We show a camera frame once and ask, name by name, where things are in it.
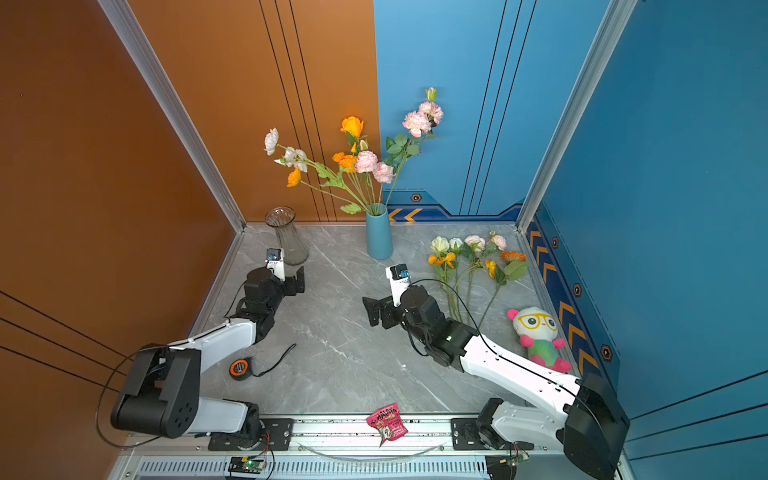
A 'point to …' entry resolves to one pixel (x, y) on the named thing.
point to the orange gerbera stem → (515, 268)
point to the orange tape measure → (239, 369)
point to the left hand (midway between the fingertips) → (286, 264)
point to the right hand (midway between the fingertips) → (376, 295)
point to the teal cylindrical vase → (379, 239)
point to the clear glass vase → (288, 236)
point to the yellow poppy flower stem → (496, 273)
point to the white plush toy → (538, 331)
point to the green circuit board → (253, 465)
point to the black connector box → (501, 467)
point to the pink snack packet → (388, 423)
